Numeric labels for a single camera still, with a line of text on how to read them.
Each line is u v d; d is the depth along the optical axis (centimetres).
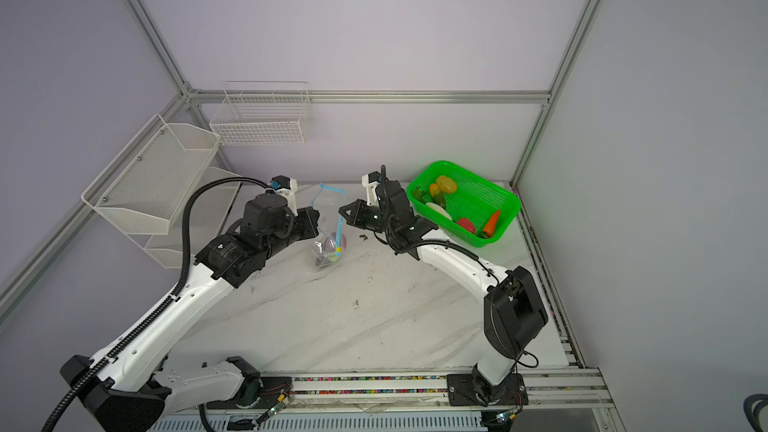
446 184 115
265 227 51
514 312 45
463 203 115
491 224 104
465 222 102
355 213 68
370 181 73
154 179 80
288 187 63
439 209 107
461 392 73
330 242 75
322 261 83
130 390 39
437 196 111
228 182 57
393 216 61
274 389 74
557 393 75
